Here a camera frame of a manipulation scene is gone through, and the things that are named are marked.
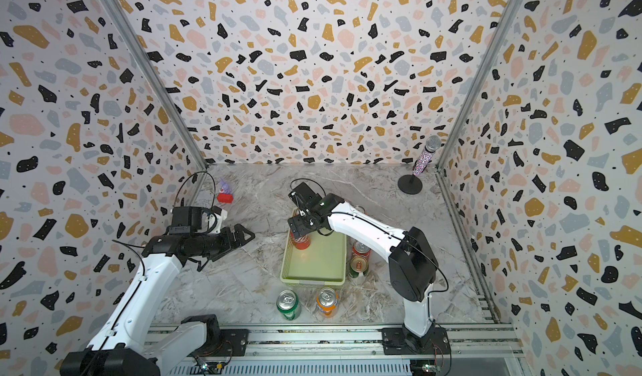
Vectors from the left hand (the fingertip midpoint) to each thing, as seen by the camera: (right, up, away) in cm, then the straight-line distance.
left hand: (245, 239), depth 78 cm
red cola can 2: (+36, -5, +5) cm, 37 cm away
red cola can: (+16, -3, +11) cm, 20 cm away
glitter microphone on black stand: (+63, +18, +35) cm, 74 cm away
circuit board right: (+55, -35, -8) cm, 65 cm away
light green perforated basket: (+24, -11, +13) cm, 29 cm away
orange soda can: (+26, -16, -6) cm, 31 cm away
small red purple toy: (-20, +13, +31) cm, 39 cm away
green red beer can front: (+35, -8, 0) cm, 36 cm away
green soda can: (+14, -17, -6) cm, 23 cm away
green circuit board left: (-7, -35, -7) cm, 37 cm away
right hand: (+17, +3, +7) cm, 18 cm away
